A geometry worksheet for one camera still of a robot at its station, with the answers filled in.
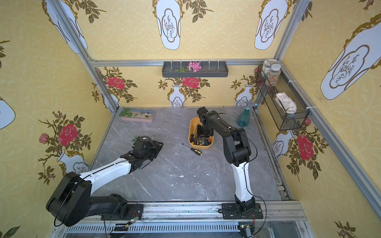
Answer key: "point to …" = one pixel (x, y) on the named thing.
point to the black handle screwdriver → (192, 138)
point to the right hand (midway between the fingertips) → (206, 133)
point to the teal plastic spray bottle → (243, 119)
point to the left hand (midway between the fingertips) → (159, 143)
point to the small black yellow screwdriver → (194, 150)
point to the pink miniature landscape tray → (137, 115)
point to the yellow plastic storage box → (196, 142)
